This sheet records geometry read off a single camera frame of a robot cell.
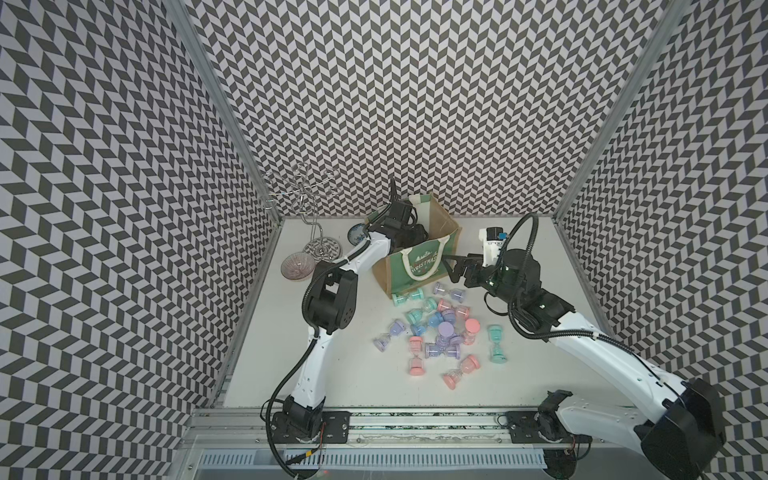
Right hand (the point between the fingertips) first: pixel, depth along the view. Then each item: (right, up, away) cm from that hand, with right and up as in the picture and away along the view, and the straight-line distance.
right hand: (456, 261), depth 75 cm
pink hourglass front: (+5, -29, +6) cm, 30 cm away
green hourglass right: (+13, -22, +10) cm, 28 cm away
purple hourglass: (-2, -20, +5) cm, 20 cm away
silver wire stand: (-43, +20, +9) cm, 48 cm away
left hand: (-6, +7, +24) cm, 26 cm away
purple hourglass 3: (-5, -25, +7) cm, 27 cm away
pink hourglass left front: (-10, -29, +7) cm, 32 cm away
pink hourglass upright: (+6, -18, +6) cm, 20 cm away
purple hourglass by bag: (+4, -12, +19) cm, 23 cm away
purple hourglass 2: (-15, -21, +12) cm, 28 cm away
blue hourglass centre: (-4, -19, +13) cm, 23 cm away
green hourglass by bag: (-9, -12, +18) cm, 23 cm away
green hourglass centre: (-9, -17, +14) cm, 24 cm away
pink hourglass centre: (-1, -15, +17) cm, 23 cm away
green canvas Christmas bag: (-10, -3, +14) cm, 18 cm away
